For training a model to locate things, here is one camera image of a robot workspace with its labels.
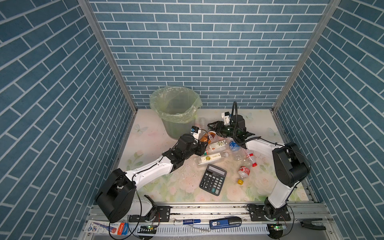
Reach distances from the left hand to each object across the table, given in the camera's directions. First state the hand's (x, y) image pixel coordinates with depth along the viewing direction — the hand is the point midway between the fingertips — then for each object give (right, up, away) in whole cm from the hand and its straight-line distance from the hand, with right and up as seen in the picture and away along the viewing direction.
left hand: (205, 142), depth 83 cm
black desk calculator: (+5, -21, 0) cm, 21 cm away
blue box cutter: (+9, -35, -15) cm, 39 cm away
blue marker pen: (-9, -36, -12) cm, 39 cm away
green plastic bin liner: (-19, +24, +19) cm, 36 cm away
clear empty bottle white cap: (-2, +11, +28) cm, 31 cm away
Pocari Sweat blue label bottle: (+21, -7, +15) cm, 27 cm away
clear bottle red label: (+27, -10, +9) cm, 30 cm away
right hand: (+2, +10, +5) cm, 11 cm away
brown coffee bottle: (+2, +3, -2) cm, 4 cm away
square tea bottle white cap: (+13, -9, +9) cm, 18 cm away
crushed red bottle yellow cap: (+21, -17, 0) cm, 27 cm away
